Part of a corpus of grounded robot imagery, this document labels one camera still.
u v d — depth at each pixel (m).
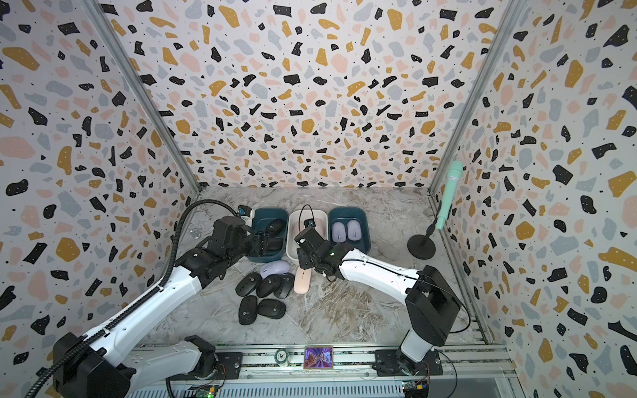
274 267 0.92
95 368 0.36
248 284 0.88
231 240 0.59
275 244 0.98
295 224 1.06
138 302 0.44
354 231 1.03
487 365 0.76
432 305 0.44
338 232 1.02
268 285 0.87
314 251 0.63
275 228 1.04
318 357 0.75
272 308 0.82
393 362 0.74
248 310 0.82
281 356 0.70
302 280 0.90
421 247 1.01
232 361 0.75
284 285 0.89
